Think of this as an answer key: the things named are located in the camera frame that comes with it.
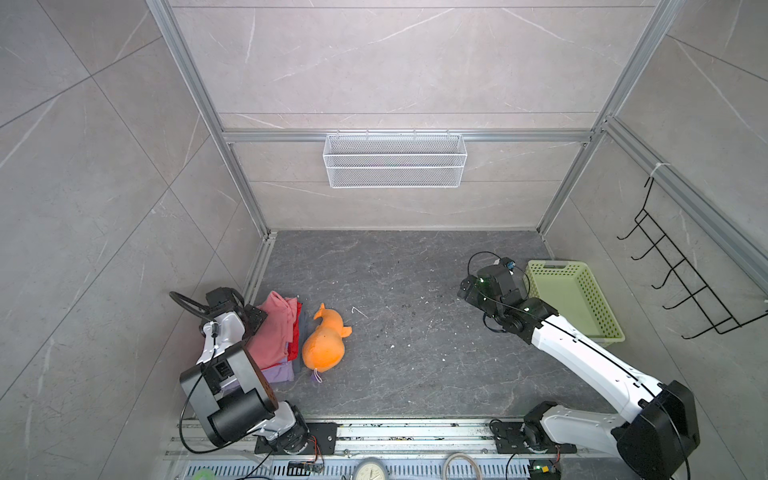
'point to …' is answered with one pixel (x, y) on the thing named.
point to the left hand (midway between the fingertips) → (246, 324)
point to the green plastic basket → (572, 290)
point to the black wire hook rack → (647, 228)
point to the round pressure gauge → (370, 469)
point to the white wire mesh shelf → (394, 160)
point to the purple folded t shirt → (281, 372)
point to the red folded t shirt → (293, 347)
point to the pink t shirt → (269, 345)
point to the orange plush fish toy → (324, 347)
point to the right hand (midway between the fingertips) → (469, 285)
